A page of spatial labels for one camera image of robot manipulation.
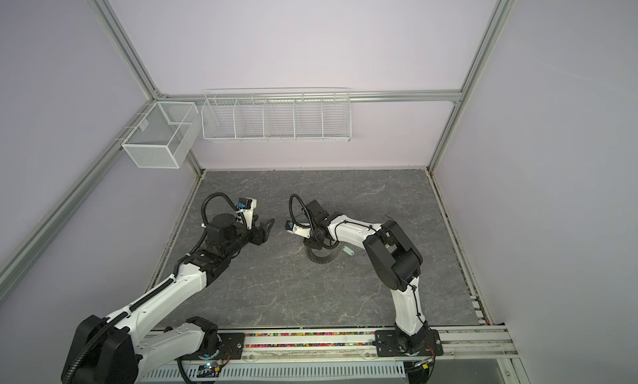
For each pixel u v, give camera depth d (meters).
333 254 0.94
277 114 0.99
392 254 0.53
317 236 0.69
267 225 0.79
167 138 1.00
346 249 0.93
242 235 0.70
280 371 1.57
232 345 0.74
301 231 0.84
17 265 0.51
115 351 0.39
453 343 0.76
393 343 0.74
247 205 0.70
